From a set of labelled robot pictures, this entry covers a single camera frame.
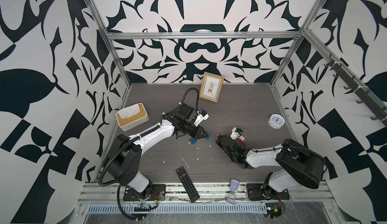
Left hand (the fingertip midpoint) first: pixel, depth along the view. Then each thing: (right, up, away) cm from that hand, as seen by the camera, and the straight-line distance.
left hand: (207, 133), depth 80 cm
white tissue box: (-46, +7, +16) cm, 49 cm away
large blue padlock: (-8, -7, +11) cm, 15 cm away
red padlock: (+21, -6, +11) cm, 25 cm away
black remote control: (-10, -24, -4) cm, 27 cm away
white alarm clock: (+45, +4, +17) cm, 49 cm away
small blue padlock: (+1, -2, +1) cm, 2 cm away
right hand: (+6, -4, +9) cm, 11 cm away
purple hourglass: (+12, -24, -6) cm, 28 cm away
